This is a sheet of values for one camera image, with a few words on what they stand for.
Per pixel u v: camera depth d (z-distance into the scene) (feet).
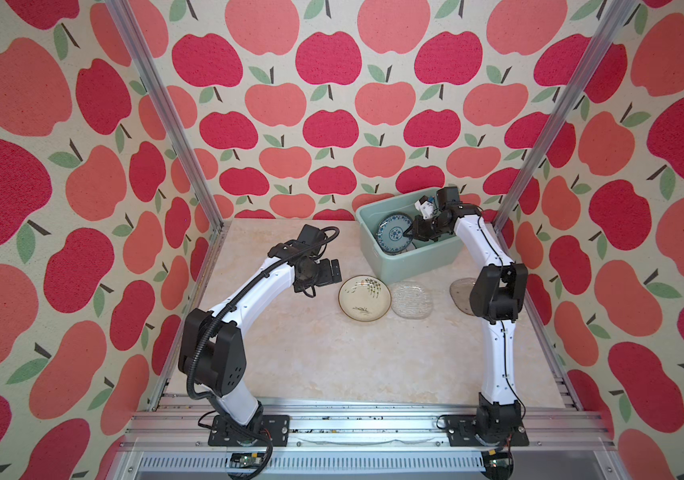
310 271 2.14
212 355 1.49
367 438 2.41
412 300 3.24
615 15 2.29
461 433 2.40
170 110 2.89
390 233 3.41
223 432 2.40
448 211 2.57
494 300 2.06
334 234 2.27
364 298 3.26
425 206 3.14
